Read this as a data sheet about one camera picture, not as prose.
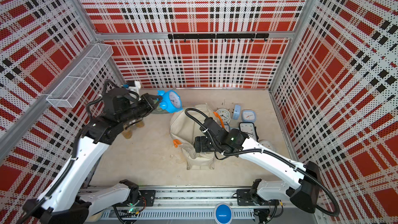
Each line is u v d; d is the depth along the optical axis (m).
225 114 1.01
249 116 1.02
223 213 0.68
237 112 0.98
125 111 0.48
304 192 0.37
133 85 0.59
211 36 0.88
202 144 0.62
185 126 0.92
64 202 0.37
